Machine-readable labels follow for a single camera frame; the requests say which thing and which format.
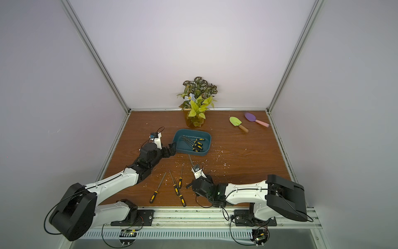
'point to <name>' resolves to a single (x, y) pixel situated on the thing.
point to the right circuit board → (259, 236)
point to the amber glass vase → (196, 122)
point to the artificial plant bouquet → (198, 96)
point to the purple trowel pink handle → (252, 118)
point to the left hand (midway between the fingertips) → (171, 142)
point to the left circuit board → (127, 236)
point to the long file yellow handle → (153, 197)
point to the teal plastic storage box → (184, 147)
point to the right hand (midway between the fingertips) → (194, 178)
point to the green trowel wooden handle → (236, 122)
